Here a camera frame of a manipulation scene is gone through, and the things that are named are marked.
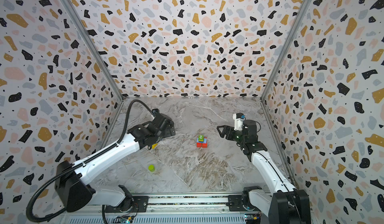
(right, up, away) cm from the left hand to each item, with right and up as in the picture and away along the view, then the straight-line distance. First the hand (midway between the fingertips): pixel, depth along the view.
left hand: (166, 127), depth 79 cm
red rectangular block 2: (+20, -13, +13) cm, 27 cm away
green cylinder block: (-10, -23, +4) cm, 26 cm away
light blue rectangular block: (+21, -9, +12) cm, 26 cm away
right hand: (+29, 0, +2) cm, 29 cm away
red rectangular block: (+17, -13, +13) cm, 25 cm away
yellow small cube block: (+18, -9, +10) cm, 23 cm away
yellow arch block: (-1, -6, -18) cm, 19 cm away
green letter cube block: (+18, -7, +8) cm, 21 cm away
